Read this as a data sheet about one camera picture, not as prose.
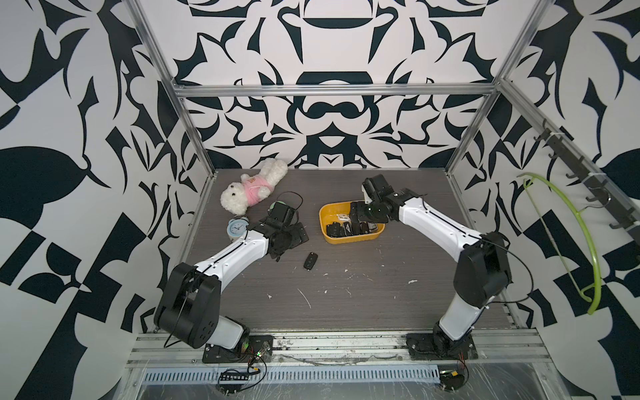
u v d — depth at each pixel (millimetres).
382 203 646
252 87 936
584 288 605
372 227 991
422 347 742
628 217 502
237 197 991
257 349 732
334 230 966
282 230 673
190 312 420
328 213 996
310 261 908
